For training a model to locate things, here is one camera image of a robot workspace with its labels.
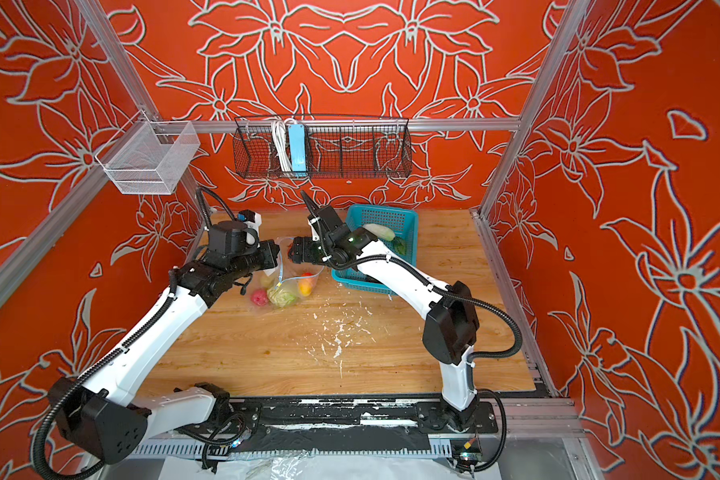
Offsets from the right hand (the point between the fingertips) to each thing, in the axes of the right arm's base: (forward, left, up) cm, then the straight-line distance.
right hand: (292, 253), depth 78 cm
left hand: (+1, +3, +3) cm, 5 cm away
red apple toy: (-3, +13, -18) cm, 22 cm away
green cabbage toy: (-4, +6, -16) cm, 18 cm away
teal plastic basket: (+27, -35, -18) cm, 48 cm away
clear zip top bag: (-7, +2, -4) cm, 8 cm away
